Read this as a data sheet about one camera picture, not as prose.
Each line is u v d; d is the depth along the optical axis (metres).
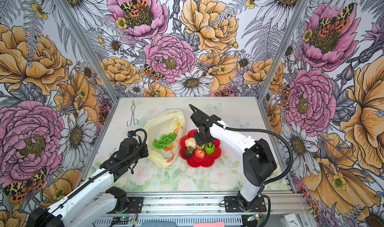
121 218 0.71
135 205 0.75
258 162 0.45
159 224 0.67
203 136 0.72
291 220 0.69
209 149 0.88
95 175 0.53
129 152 0.64
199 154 0.85
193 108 0.76
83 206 0.47
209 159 0.89
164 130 1.01
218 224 0.69
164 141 0.92
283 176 0.45
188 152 0.85
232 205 0.73
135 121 1.08
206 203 0.76
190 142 0.90
